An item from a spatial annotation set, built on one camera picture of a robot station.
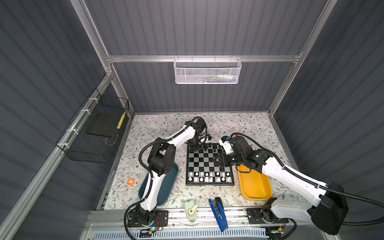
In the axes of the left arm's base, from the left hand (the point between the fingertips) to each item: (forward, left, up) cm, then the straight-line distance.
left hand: (194, 148), depth 97 cm
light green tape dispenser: (-36, +4, +4) cm, 36 cm away
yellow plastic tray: (-24, -35, -6) cm, 42 cm away
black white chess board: (-14, -4, -1) cm, 15 cm away
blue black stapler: (-38, -11, -3) cm, 39 cm away
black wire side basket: (-6, +52, +25) cm, 58 cm away
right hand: (-16, -11, +12) cm, 23 cm away
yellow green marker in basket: (+4, +40, +24) cm, 47 cm away
